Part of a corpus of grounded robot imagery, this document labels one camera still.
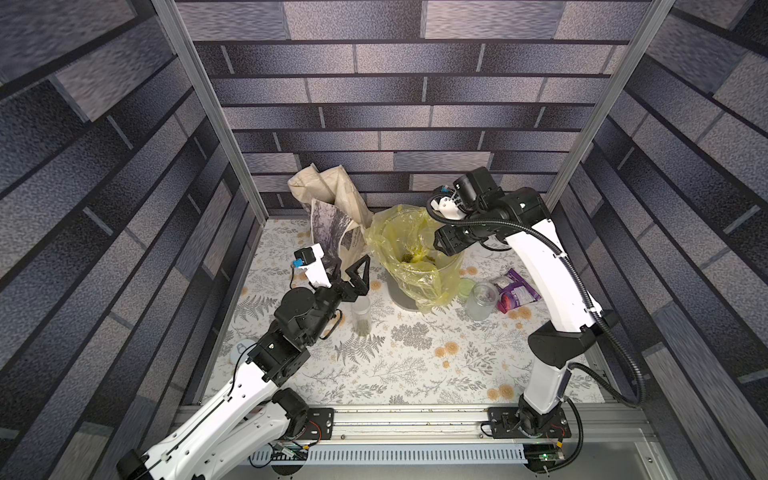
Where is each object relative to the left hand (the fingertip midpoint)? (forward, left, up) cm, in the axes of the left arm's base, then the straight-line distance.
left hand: (356, 258), depth 65 cm
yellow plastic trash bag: (+21, -12, -17) cm, 29 cm away
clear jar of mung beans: (+2, -34, -22) cm, 41 cm away
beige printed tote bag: (+22, +8, -9) cm, 25 cm away
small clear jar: (-4, 0, -19) cm, 19 cm away
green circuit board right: (-33, -47, -34) cm, 67 cm away
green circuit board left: (-33, +16, -35) cm, 51 cm away
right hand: (+10, -21, -2) cm, 24 cm away
